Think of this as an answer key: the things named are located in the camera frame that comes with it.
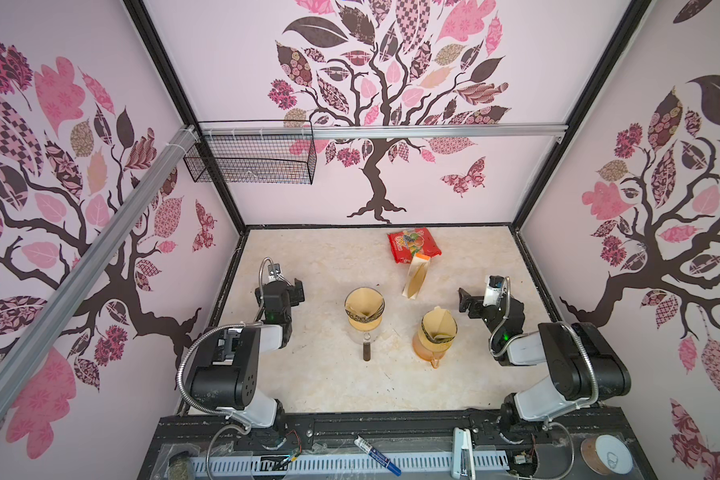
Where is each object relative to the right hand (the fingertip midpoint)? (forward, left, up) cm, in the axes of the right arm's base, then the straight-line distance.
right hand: (476, 286), depth 92 cm
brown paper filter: (-14, +15, +5) cm, 21 cm away
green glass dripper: (-19, +15, +1) cm, 24 cm away
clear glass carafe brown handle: (-18, +36, +2) cm, 40 cm away
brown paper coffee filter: (-9, +36, +8) cm, 38 cm away
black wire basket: (+36, +71, +27) cm, 84 cm away
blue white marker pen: (-43, +33, -6) cm, 55 cm away
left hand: (+2, +62, 0) cm, 62 cm away
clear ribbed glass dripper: (-14, +33, +9) cm, 37 cm away
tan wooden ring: (-15, +36, +3) cm, 39 cm away
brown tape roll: (-44, -19, -2) cm, 48 cm away
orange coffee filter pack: (+7, +18, -4) cm, 20 cm away
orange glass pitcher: (-20, +18, -5) cm, 27 cm away
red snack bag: (+21, +20, -3) cm, 29 cm away
